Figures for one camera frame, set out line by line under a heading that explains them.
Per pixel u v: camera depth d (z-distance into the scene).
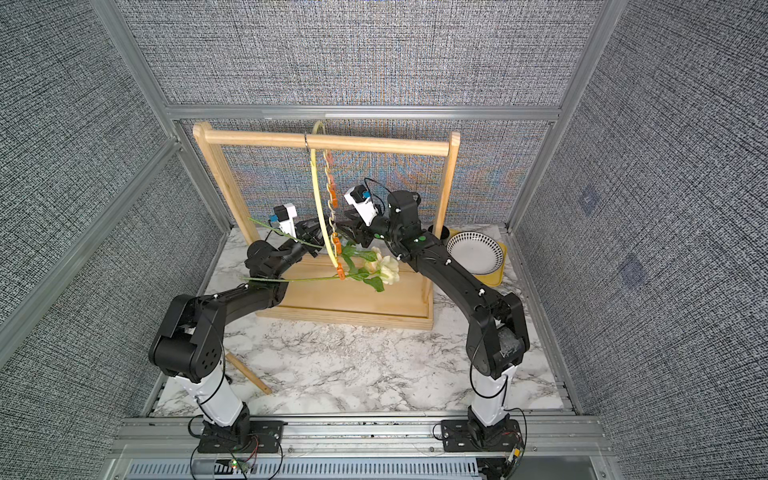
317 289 1.05
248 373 0.83
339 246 0.77
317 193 0.65
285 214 0.70
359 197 0.66
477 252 1.10
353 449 0.73
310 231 0.74
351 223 0.70
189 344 0.48
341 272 0.74
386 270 0.81
